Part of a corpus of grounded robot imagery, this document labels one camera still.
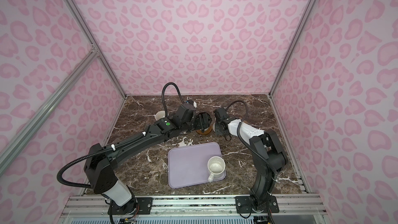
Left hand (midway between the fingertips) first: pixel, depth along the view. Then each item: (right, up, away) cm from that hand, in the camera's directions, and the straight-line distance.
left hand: (208, 119), depth 78 cm
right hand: (+9, -7, +17) cm, 21 cm away
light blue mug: (-30, +1, +20) cm, 36 cm away
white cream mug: (+5, -26, +6) cm, 27 cm away
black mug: (-3, -1, -8) cm, 8 cm away
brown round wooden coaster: (-1, -9, +19) cm, 22 cm away
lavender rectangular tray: (-11, -26, +8) cm, 30 cm away
